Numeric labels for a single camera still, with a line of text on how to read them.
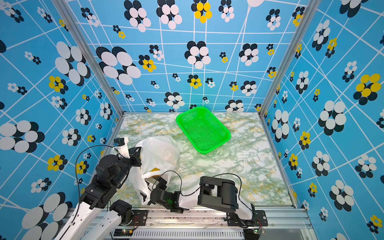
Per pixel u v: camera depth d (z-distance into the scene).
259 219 0.72
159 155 0.83
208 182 0.48
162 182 0.77
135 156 0.60
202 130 1.09
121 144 0.57
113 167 0.50
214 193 0.51
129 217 0.70
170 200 0.64
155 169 0.71
